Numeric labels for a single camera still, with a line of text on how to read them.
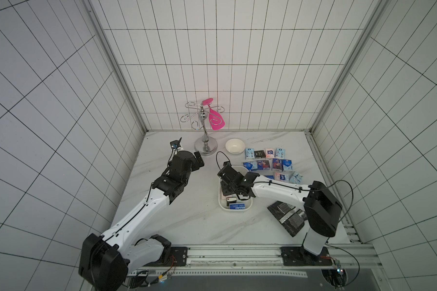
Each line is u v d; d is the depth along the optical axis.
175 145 0.67
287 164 1.00
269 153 1.04
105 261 0.37
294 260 0.72
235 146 1.07
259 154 1.06
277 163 1.00
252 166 0.99
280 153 1.04
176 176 0.58
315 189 0.48
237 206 0.82
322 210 0.45
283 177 0.95
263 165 1.00
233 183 0.66
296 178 0.95
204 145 1.10
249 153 1.06
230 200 0.83
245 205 0.82
